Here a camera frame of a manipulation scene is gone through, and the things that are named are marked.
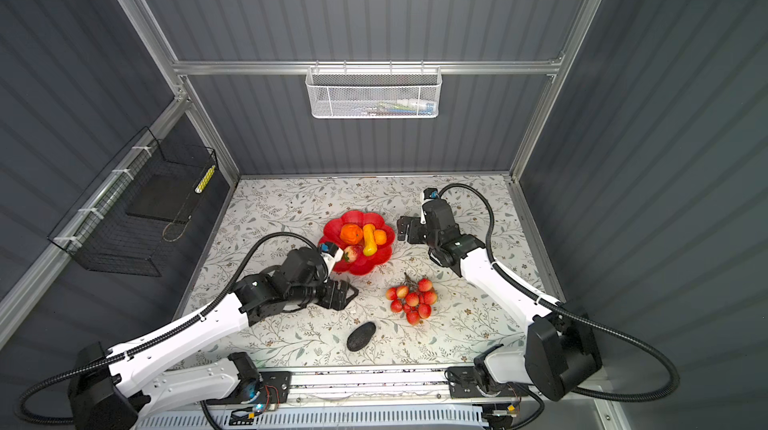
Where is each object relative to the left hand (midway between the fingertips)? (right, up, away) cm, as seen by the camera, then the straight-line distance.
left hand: (348, 288), depth 76 cm
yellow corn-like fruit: (+4, +8, +20) cm, 22 cm away
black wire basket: (-53, +18, -4) cm, 56 cm away
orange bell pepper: (-2, +12, +20) cm, 24 cm away
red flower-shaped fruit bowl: (+2, +10, +23) cm, 25 cm away
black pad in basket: (-49, +23, 0) cm, 54 cm away
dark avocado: (+3, -13, +1) cm, 14 cm away
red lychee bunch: (+18, -5, +6) cm, 19 cm away
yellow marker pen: (-41, +30, +8) cm, 52 cm away
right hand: (+18, +16, +8) cm, 26 cm away
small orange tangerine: (+7, +11, +21) cm, 24 cm away
